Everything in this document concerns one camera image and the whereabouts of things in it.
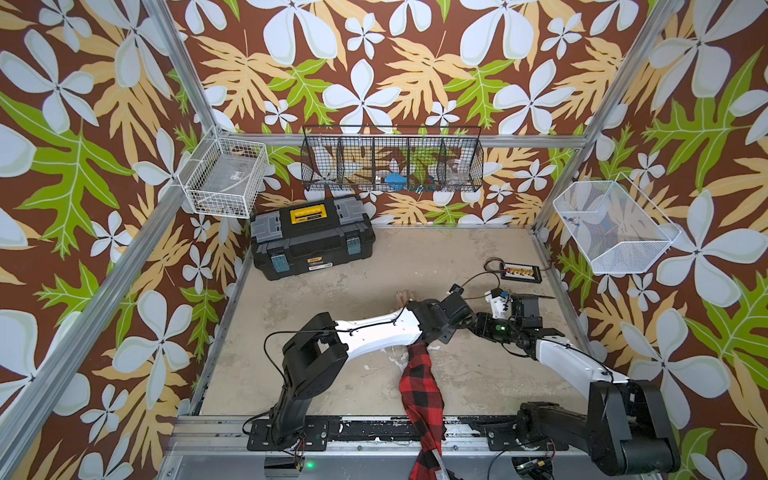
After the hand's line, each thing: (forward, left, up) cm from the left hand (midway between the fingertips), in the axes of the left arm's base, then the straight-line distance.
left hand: (444, 317), depth 85 cm
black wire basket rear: (+47, +8, +21) cm, 52 cm away
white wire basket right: (+19, -47, +18) cm, 54 cm away
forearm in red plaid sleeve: (-22, +7, -4) cm, 23 cm away
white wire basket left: (+32, +65, +25) cm, 76 cm away
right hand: (0, -7, -3) cm, 8 cm away
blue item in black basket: (+39, +14, +18) cm, 45 cm away
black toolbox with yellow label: (+25, +43, +8) cm, 50 cm away
